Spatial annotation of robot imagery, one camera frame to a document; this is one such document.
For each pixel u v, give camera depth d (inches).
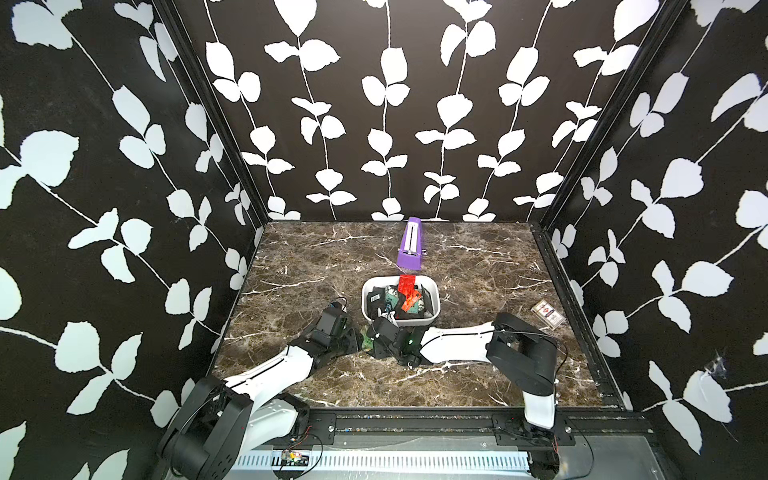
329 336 26.7
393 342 26.5
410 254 41.0
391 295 36.6
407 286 36.9
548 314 36.7
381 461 27.6
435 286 37.5
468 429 29.9
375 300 36.8
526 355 19.1
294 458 27.7
